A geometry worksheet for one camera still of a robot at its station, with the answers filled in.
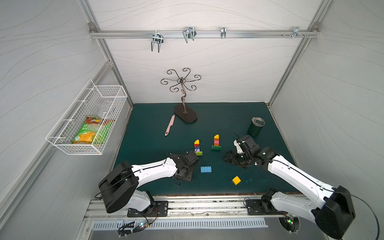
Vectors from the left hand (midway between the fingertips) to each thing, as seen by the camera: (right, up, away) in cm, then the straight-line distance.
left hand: (187, 177), depth 83 cm
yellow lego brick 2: (+19, +21, +16) cm, 32 cm away
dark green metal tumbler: (+45, +30, +12) cm, 55 cm away
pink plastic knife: (-14, +29, +25) cm, 41 cm away
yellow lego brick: (+5, +18, +15) cm, 24 cm away
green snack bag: (-38, +28, -20) cm, 52 cm away
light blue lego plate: (+11, +4, +4) cm, 12 cm away
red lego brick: (+5, +16, +14) cm, 22 cm away
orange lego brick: (+18, +16, +13) cm, 28 cm away
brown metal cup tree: (-5, +39, +31) cm, 50 cm away
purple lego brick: (+6, +14, +9) cm, 17 cm away
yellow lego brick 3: (+27, -1, -1) cm, 27 cm away
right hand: (+22, +11, -3) cm, 25 cm away
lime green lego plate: (+7, +11, +10) cm, 16 cm away
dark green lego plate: (+19, +15, +11) cm, 27 cm away
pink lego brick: (+18, +18, +13) cm, 29 cm away
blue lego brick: (+6, +15, +11) cm, 19 cm away
